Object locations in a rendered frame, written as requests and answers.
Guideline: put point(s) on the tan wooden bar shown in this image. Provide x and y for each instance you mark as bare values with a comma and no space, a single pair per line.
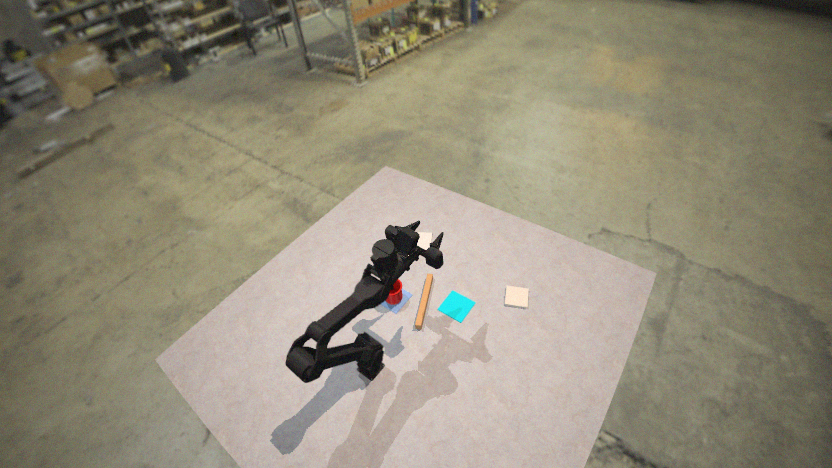
424,302

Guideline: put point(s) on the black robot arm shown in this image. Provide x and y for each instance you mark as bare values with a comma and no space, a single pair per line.
308,363

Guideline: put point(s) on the red cup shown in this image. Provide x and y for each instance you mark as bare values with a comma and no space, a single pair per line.
395,298

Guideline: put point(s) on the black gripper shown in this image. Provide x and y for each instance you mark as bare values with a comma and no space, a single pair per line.
433,256

